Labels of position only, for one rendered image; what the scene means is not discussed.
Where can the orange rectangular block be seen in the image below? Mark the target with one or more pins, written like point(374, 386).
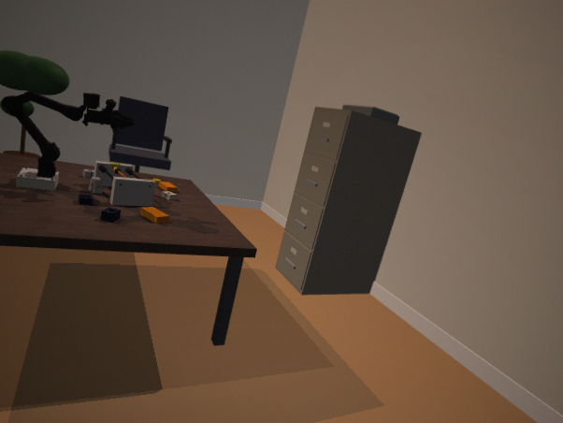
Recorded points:
point(168, 186)
point(154, 215)

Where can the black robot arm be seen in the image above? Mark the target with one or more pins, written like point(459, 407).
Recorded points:
point(50, 152)

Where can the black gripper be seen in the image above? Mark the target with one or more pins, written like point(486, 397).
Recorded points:
point(117, 119)

